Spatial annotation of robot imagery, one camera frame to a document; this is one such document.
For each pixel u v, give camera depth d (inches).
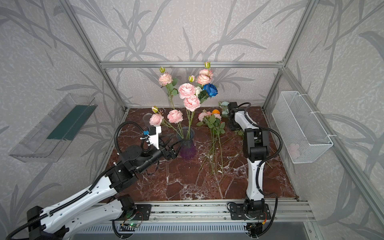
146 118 35.4
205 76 28.0
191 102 25.3
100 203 19.0
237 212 28.5
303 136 23.9
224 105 43.8
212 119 41.6
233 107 32.9
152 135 21.5
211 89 26.5
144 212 29.0
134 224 27.8
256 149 22.9
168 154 22.2
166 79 28.4
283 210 29.7
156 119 26.9
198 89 27.2
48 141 24.9
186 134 32.5
